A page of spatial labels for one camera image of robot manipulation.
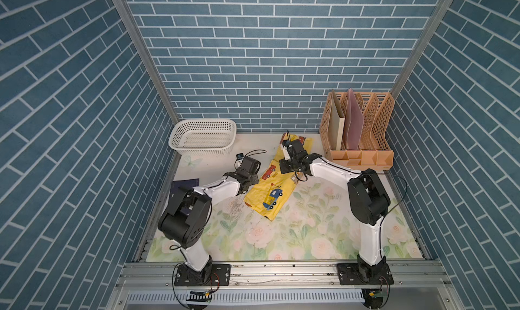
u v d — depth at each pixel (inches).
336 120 35.0
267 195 37.1
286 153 31.8
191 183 39.4
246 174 29.0
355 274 28.8
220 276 28.6
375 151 40.1
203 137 46.8
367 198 20.7
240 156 33.4
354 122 40.0
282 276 29.5
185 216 18.5
